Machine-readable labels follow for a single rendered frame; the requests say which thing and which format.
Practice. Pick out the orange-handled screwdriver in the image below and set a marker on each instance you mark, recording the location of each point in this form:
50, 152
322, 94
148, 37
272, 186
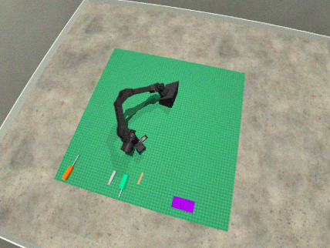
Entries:
68, 171

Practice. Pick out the black strip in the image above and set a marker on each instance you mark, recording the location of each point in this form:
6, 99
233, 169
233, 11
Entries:
143, 138

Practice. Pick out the purple rectangular block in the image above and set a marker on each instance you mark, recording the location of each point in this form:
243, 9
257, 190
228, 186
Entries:
183, 204

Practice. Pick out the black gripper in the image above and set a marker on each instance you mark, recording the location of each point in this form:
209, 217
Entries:
139, 146

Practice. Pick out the green work mat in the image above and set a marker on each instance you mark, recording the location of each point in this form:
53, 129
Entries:
191, 149

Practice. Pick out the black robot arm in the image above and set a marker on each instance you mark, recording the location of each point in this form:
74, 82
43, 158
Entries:
122, 129

